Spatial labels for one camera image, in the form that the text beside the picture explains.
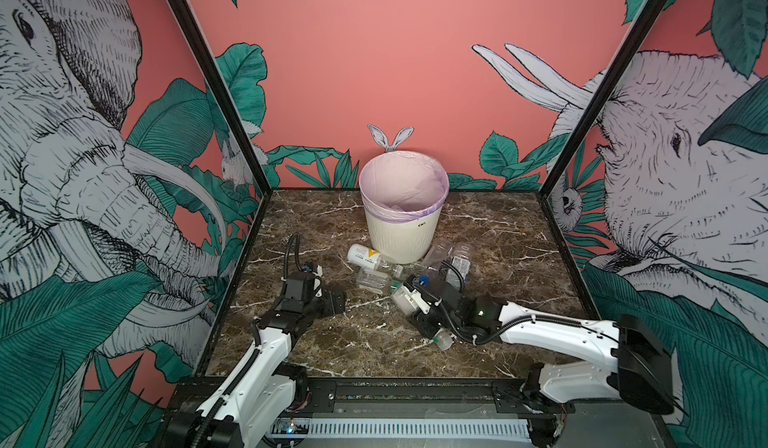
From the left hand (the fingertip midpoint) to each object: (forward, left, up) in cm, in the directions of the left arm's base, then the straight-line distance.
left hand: (333, 292), depth 85 cm
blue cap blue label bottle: (+6, -33, -8) cm, 34 cm away
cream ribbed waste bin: (+12, -22, +7) cm, 26 cm away
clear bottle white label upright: (+11, -40, -1) cm, 41 cm away
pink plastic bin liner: (+33, -22, +10) cm, 41 cm away
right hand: (-8, -21, +4) cm, 23 cm away
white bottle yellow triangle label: (+12, -11, -1) cm, 16 cm away
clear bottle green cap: (+7, -12, -7) cm, 16 cm away
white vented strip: (-34, -44, -6) cm, 55 cm away
